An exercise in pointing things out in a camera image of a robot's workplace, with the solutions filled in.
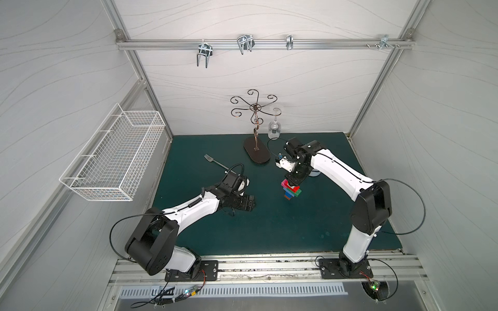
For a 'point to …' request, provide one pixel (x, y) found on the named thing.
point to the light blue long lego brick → (288, 191)
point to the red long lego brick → (295, 188)
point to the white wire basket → (111, 163)
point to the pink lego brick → (284, 183)
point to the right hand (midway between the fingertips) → (294, 179)
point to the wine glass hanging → (274, 127)
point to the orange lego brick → (286, 196)
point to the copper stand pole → (257, 108)
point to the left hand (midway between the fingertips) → (250, 204)
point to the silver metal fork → (209, 158)
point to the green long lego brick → (296, 194)
